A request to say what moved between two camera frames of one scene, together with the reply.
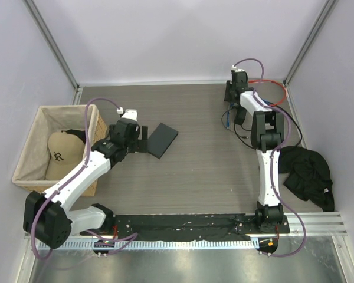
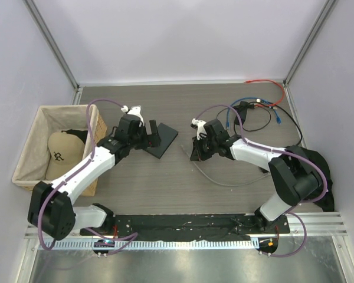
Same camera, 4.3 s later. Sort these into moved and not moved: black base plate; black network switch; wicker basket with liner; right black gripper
Moved: right black gripper
Not moved: black base plate; wicker basket with liner; black network switch
